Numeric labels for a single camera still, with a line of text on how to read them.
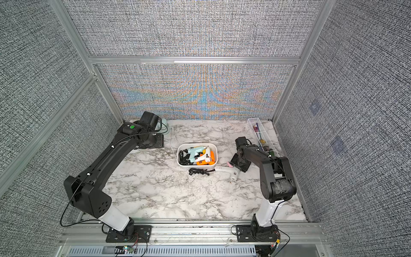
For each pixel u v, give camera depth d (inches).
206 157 36.4
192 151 37.5
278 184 19.2
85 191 16.2
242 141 31.6
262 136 43.3
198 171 36.2
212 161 36.4
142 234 28.7
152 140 26.1
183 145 39.1
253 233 26.1
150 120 24.4
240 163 32.2
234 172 35.4
